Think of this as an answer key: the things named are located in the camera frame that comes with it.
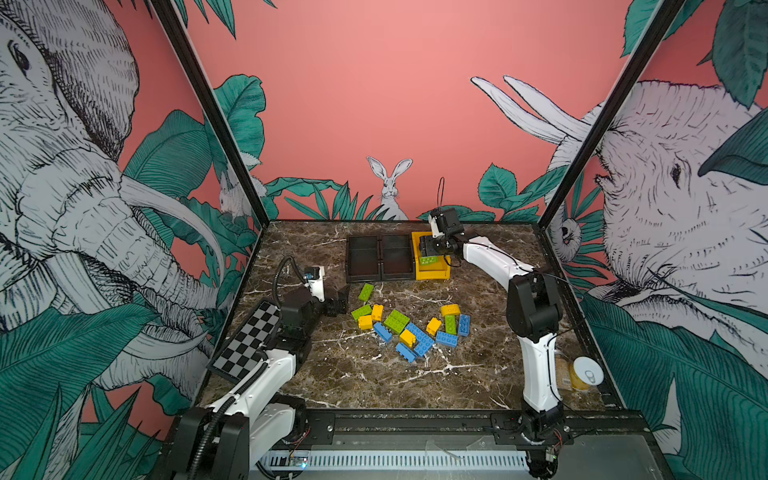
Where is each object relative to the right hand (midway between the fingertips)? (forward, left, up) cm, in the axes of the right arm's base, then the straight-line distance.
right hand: (425, 239), depth 99 cm
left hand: (-19, +27, +5) cm, 34 cm away
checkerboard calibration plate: (-33, +53, -8) cm, 63 cm away
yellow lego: (-26, +19, -10) cm, 33 cm away
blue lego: (-28, +14, -11) cm, 33 cm away
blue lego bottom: (-35, +7, -10) cm, 37 cm away
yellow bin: (-7, -2, -9) cm, 12 cm away
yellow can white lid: (-41, -41, -7) cm, 58 cm away
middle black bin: (+1, +10, -14) cm, 17 cm away
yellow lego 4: (-20, -8, -11) cm, 24 cm away
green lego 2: (-1, -2, -10) cm, 10 cm away
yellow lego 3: (-26, -2, -10) cm, 28 cm away
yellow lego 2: (-31, +6, -10) cm, 33 cm away
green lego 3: (-25, -7, -12) cm, 29 cm away
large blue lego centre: (-31, +2, -11) cm, 33 cm away
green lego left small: (-22, +20, -10) cm, 31 cm away
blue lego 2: (-30, -5, -11) cm, 33 cm away
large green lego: (-24, +10, -11) cm, 29 cm away
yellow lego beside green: (-22, +16, -10) cm, 29 cm away
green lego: (-13, +20, -12) cm, 27 cm away
